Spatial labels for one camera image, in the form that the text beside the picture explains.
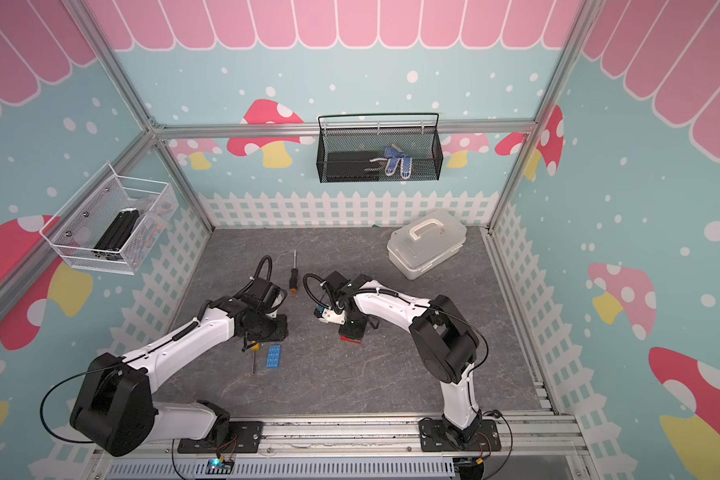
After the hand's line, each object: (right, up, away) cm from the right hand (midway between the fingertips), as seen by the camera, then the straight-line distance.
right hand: (356, 330), depth 90 cm
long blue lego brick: (-24, -7, -3) cm, 25 cm away
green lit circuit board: (-33, -29, -17) cm, 47 cm away
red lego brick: (-3, -1, -5) cm, 6 cm away
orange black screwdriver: (-22, +14, +13) cm, 29 cm away
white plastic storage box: (+23, +27, +12) cm, 38 cm away
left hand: (-21, -1, -5) cm, 22 cm away
